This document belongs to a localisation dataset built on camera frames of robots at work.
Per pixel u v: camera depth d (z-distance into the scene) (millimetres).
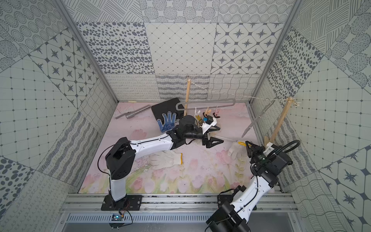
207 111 838
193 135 674
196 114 839
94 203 761
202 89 1143
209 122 636
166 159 881
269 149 686
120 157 492
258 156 656
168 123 1035
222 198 776
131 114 1091
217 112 837
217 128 749
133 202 740
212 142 662
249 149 672
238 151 839
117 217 716
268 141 987
